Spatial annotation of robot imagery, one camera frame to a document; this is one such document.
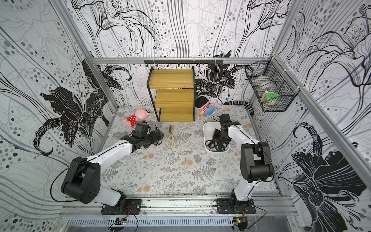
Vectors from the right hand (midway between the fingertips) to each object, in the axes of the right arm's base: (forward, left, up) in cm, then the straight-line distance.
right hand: (218, 137), depth 95 cm
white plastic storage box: (+11, +5, -4) cm, 13 cm away
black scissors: (-2, +2, -3) cm, 4 cm away
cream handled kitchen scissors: (-1, +32, -4) cm, 32 cm away
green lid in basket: (+9, -27, +28) cm, 40 cm away
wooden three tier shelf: (+33, +32, +11) cm, 47 cm away
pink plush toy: (+17, +57, +4) cm, 59 cm away
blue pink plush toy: (+26, +5, +1) cm, 26 cm away
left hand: (-4, +37, +4) cm, 38 cm away
